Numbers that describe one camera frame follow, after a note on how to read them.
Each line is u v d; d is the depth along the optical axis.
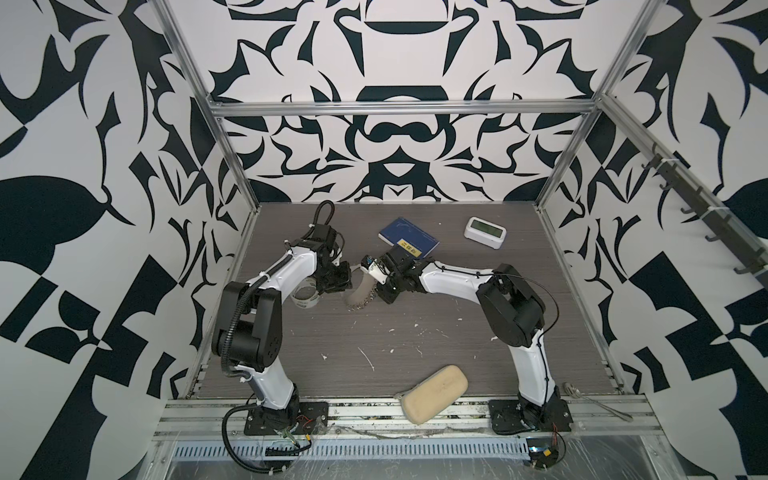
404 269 0.76
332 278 0.80
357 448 0.71
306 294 0.92
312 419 0.73
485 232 1.08
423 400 0.74
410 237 1.09
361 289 0.97
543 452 0.71
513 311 0.53
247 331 0.47
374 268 0.86
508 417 0.74
